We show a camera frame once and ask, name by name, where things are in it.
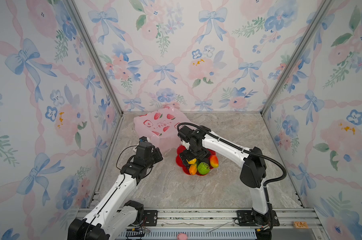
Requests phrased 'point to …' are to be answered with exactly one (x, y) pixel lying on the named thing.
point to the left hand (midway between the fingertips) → (161, 150)
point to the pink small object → (182, 236)
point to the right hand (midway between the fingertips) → (189, 158)
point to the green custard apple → (203, 168)
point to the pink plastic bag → (160, 126)
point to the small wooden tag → (300, 225)
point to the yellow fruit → (191, 162)
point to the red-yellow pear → (214, 161)
